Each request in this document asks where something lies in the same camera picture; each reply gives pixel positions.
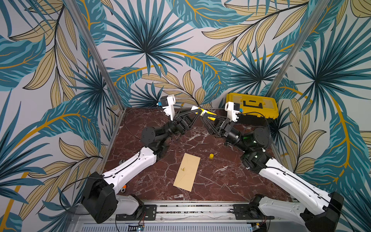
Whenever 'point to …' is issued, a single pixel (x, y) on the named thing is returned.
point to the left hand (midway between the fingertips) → (202, 113)
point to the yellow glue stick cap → (211, 156)
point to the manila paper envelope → (186, 173)
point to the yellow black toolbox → (263, 105)
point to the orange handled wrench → (123, 188)
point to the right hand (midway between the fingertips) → (203, 118)
